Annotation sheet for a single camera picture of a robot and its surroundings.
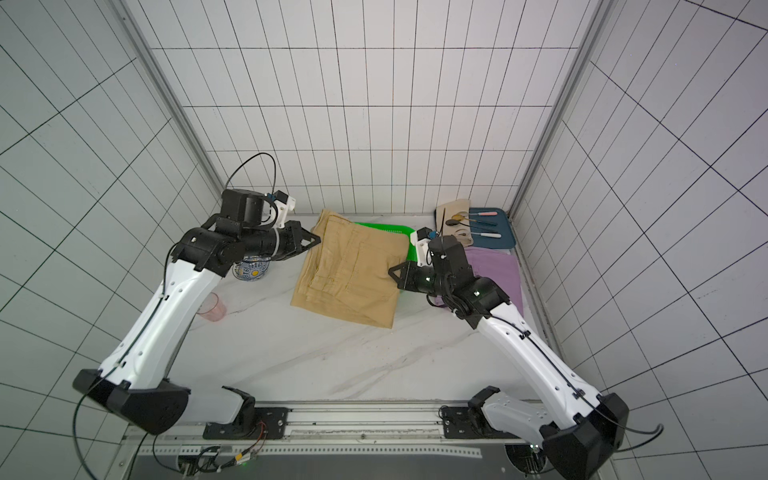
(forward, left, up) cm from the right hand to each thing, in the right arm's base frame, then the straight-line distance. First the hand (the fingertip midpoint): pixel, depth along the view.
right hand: (379, 272), depth 70 cm
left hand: (+3, +15, +6) cm, 16 cm away
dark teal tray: (+42, -40, -28) cm, 65 cm away
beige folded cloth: (+39, -27, -26) cm, 54 cm away
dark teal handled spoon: (+44, -26, -27) cm, 57 cm away
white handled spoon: (+38, -40, -28) cm, 62 cm away
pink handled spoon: (+47, -30, -26) cm, 61 cm away
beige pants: (-1, +8, -1) cm, 8 cm away
